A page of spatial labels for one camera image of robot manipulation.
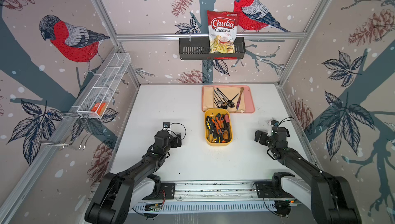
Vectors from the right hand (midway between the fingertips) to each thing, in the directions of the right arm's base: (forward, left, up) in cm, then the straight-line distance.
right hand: (263, 132), depth 91 cm
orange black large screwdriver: (+6, +27, +2) cm, 27 cm away
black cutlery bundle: (+25, +24, -2) cm, 35 cm away
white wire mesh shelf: (+9, +88, +29) cm, 93 cm away
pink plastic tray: (+20, +4, -3) cm, 21 cm away
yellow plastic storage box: (+12, +30, +2) cm, 33 cm away
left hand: (-2, +53, +3) cm, 53 cm away
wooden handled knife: (+38, +7, -3) cm, 39 cm away
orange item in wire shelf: (-8, +81, +33) cm, 88 cm away
